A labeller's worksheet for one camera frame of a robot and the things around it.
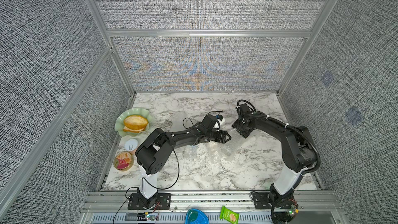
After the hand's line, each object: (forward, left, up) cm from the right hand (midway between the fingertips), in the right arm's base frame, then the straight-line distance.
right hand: (235, 126), depth 95 cm
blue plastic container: (-46, +24, +7) cm, 52 cm away
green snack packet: (-45, +9, -2) cm, 46 cm away
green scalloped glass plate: (+1, +71, +1) cm, 71 cm away
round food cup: (-21, +63, 0) cm, 66 cm away
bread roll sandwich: (0, +61, +3) cm, 61 cm away
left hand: (-9, +4, +4) cm, 11 cm away
